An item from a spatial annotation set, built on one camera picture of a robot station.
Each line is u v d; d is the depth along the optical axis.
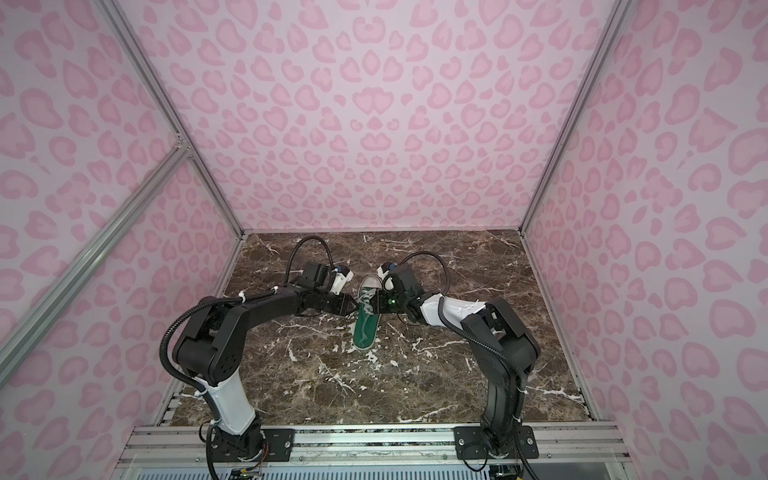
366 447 0.74
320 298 0.82
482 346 0.46
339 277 0.88
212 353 0.49
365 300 0.95
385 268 0.86
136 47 0.74
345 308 0.85
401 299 0.78
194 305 1.00
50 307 0.55
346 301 0.85
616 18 0.69
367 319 0.91
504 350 0.48
